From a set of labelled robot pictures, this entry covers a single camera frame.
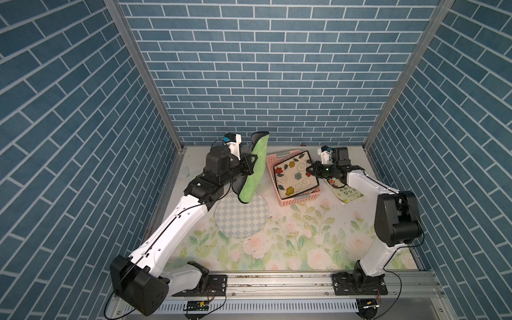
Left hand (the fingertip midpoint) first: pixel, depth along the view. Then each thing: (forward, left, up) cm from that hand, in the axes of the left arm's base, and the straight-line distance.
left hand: (262, 157), depth 70 cm
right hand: (+12, -22, -21) cm, 33 cm away
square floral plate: (+10, -15, -25) cm, 31 cm away
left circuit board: (-40, +23, -37) cm, 59 cm away
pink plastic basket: (+25, -6, -29) cm, 39 cm away
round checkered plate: (-8, +11, -34) cm, 37 cm away
